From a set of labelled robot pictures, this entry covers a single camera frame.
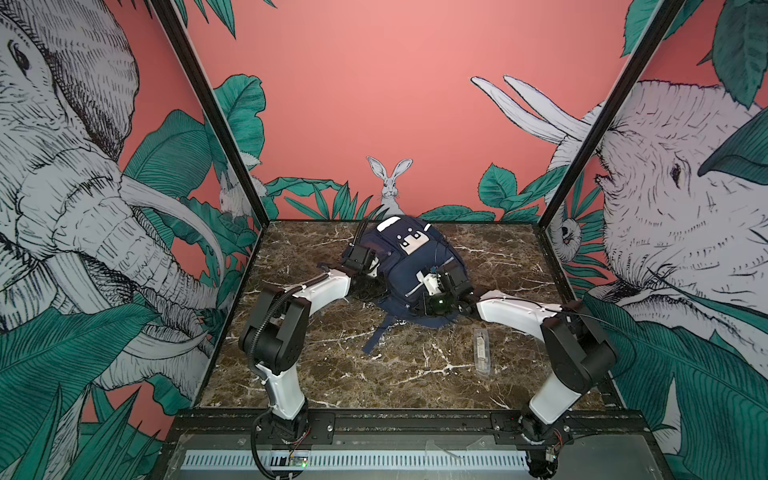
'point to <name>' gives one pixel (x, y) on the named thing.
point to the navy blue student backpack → (404, 247)
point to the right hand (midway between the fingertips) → (408, 306)
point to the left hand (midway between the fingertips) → (392, 285)
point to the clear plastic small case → (482, 353)
